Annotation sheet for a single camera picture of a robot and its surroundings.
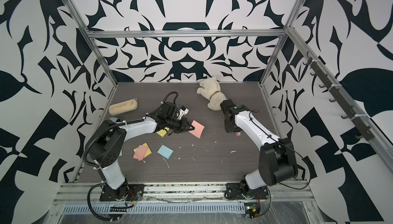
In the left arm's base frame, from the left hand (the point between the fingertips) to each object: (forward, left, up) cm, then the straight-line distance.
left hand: (194, 126), depth 87 cm
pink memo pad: (0, -2, -3) cm, 4 cm away
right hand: (-1, -23, 0) cm, 23 cm away
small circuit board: (-38, -25, -10) cm, 47 cm away
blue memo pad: (-10, +17, -10) cm, 22 cm away
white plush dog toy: (+28, -11, 0) cm, 30 cm away
